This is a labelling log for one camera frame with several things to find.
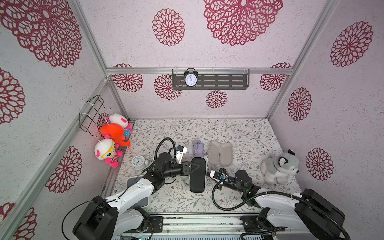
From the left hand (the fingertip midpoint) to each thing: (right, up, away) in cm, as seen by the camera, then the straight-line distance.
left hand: (198, 166), depth 76 cm
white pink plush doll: (-48, +25, +19) cm, 58 cm away
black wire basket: (-55, +26, -1) cm, 60 cm away
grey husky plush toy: (+42, -1, +1) cm, 42 cm away
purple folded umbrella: (+1, +7, +23) cm, 24 cm away
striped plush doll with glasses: (-49, +8, +4) cm, 50 cm away
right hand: (+4, -3, +1) cm, 5 cm away
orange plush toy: (-48, +18, +13) cm, 53 cm away
